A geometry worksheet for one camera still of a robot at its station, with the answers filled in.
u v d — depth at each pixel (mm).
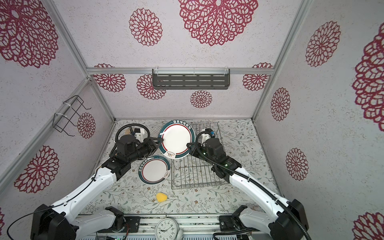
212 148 546
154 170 931
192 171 901
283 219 381
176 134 758
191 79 957
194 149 675
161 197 815
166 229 689
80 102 836
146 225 747
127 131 1099
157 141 739
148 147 671
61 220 382
